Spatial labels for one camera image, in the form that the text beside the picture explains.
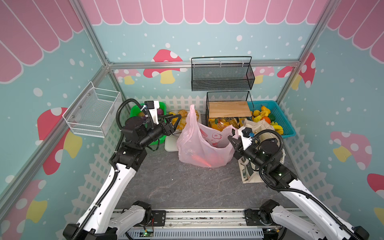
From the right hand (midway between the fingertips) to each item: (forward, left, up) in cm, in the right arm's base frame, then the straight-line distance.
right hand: (229, 136), depth 68 cm
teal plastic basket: (+33, -46, -25) cm, 62 cm away
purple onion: (+42, +44, -26) cm, 66 cm away
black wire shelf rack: (+40, -7, -16) cm, 44 cm away
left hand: (+4, +23, +8) cm, 25 cm away
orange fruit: (+32, -35, -24) cm, 53 cm away
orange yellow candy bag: (+27, 0, -23) cm, 35 cm away
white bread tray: (+19, +33, -32) cm, 50 cm away
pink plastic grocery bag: (+3, +12, -13) cm, 18 cm away
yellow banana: (+25, -42, -25) cm, 55 cm away
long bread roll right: (+42, +14, -29) cm, 53 cm away
